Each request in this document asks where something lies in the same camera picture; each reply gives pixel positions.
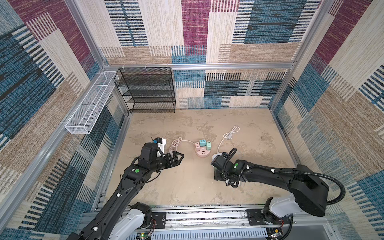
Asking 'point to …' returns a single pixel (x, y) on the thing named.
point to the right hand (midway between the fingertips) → (220, 177)
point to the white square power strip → (215, 155)
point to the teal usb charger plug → (202, 142)
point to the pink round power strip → (203, 152)
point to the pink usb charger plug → (197, 146)
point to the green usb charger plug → (208, 145)
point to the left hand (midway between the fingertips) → (178, 155)
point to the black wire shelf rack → (147, 90)
